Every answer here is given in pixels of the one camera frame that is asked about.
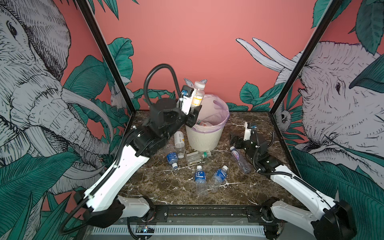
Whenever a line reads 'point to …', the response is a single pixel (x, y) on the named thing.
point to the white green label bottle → (204, 123)
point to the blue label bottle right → (219, 176)
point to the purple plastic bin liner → (213, 115)
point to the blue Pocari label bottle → (172, 158)
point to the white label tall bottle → (179, 143)
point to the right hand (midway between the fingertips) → (235, 130)
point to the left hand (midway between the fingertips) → (193, 101)
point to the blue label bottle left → (200, 177)
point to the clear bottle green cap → (195, 157)
